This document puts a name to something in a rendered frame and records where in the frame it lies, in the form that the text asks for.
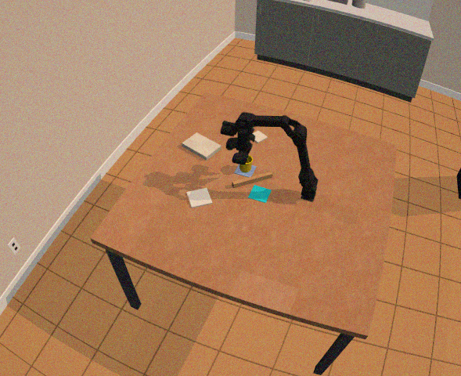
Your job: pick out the brown rectangular bar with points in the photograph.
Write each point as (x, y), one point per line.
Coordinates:
(252, 179)

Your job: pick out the cream flat rectangular block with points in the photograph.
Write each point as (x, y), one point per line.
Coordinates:
(201, 146)

